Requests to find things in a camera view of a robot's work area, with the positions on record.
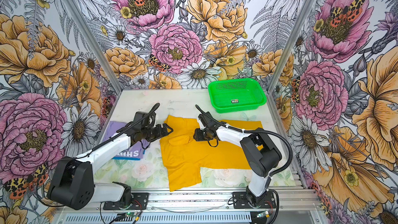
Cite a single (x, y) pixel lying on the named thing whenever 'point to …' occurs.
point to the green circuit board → (130, 214)
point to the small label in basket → (235, 101)
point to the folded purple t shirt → (134, 152)
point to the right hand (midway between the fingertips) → (197, 140)
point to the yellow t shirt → (184, 157)
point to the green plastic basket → (248, 90)
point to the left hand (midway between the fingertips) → (166, 136)
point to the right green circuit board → (263, 214)
